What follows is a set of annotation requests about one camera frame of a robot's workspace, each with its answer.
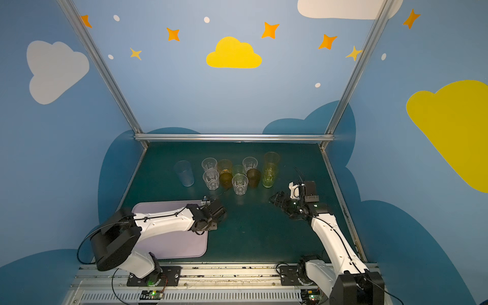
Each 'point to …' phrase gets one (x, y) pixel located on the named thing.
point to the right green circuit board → (311, 296)
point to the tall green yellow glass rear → (272, 157)
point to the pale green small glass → (237, 169)
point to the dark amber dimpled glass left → (225, 180)
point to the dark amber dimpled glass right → (253, 176)
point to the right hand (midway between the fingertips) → (277, 201)
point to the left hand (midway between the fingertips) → (215, 225)
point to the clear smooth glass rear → (249, 162)
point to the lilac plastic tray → (183, 244)
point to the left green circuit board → (151, 295)
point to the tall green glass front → (269, 173)
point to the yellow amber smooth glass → (225, 169)
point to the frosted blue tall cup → (183, 169)
